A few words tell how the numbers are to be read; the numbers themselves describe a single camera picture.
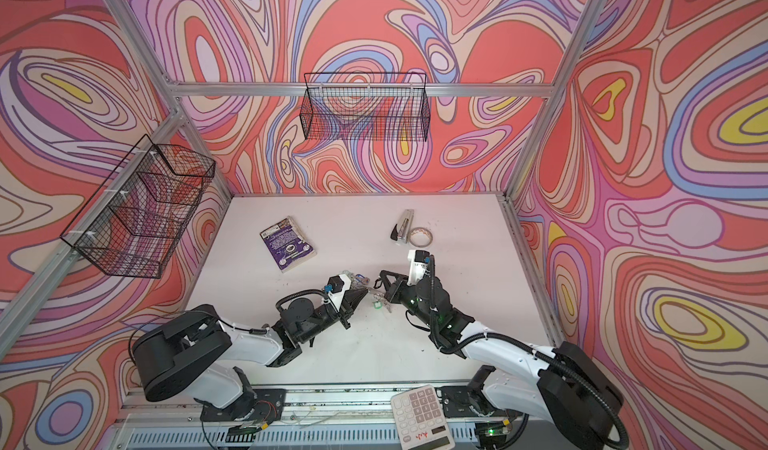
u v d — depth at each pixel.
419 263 0.71
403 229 1.07
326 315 0.70
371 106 0.96
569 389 0.41
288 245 1.02
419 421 0.70
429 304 0.58
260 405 0.72
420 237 1.07
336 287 0.67
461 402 0.73
